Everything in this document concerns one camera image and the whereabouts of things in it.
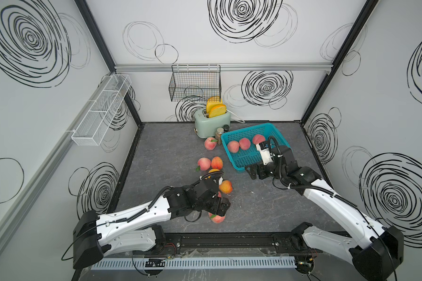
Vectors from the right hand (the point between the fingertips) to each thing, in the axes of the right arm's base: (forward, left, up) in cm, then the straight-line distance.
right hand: (254, 165), depth 77 cm
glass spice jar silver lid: (+28, +16, -8) cm, 33 cm away
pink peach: (+22, +21, -13) cm, 33 cm away
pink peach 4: (+8, +23, -13) cm, 28 cm away
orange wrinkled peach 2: (-4, +12, -14) cm, 19 cm away
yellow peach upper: (+5, +19, -15) cm, 25 cm away
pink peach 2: (+20, +8, -13) cm, 25 cm away
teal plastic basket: (+14, +4, -18) cm, 23 cm away
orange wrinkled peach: (+9, +17, -13) cm, 23 cm away
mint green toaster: (+31, +25, -8) cm, 40 cm away
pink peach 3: (+22, +1, -12) cm, 25 cm away
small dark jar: (+31, +12, -9) cm, 35 cm away
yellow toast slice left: (+40, +20, +3) cm, 45 cm away
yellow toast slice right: (+34, +17, +2) cm, 38 cm away
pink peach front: (-19, +17, -13) cm, 29 cm away
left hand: (-15, +14, -5) cm, 22 cm away
